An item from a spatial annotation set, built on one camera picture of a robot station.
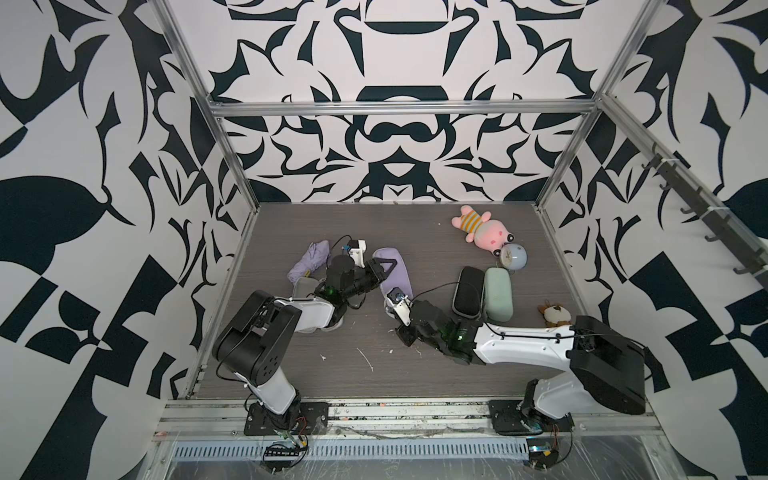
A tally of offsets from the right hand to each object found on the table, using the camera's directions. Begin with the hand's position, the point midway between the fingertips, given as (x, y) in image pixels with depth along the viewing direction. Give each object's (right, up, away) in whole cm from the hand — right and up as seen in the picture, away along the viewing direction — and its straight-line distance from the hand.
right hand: (390, 309), depth 82 cm
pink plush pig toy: (+32, +22, +23) cm, 45 cm away
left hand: (+2, +14, +4) cm, 14 cm away
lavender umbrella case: (+3, +9, +2) cm, 9 cm away
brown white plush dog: (+49, -4, +8) cm, 49 cm away
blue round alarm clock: (+40, +13, +14) cm, 44 cm away
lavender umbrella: (-24, +13, +17) cm, 32 cm away
